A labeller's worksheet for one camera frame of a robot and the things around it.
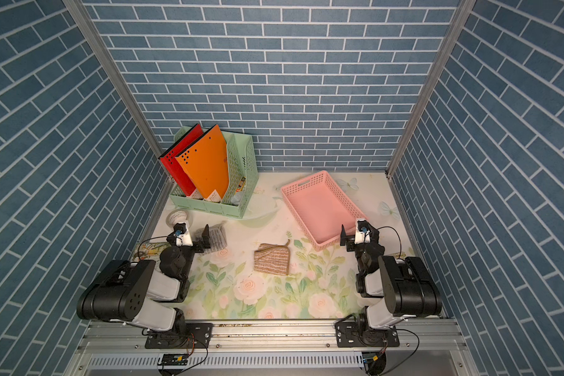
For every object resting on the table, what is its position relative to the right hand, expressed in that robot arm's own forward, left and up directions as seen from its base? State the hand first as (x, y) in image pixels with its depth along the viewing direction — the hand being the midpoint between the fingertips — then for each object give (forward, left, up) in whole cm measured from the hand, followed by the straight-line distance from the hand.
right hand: (358, 224), depth 89 cm
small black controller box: (-46, +59, -13) cm, 76 cm away
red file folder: (+10, +72, +18) cm, 75 cm away
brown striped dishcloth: (-13, +32, -8) cm, 36 cm away
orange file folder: (+16, +62, +13) cm, 65 cm away
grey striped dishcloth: (-6, +56, -8) cm, 57 cm away
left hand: (-6, +60, +2) cm, 60 cm away
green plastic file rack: (+19, +51, -10) cm, 56 cm away
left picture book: (-13, +82, -10) cm, 84 cm away
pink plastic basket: (+13, +14, -8) cm, 21 cm away
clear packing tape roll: (+3, +76, -8) cm, 77 cm away
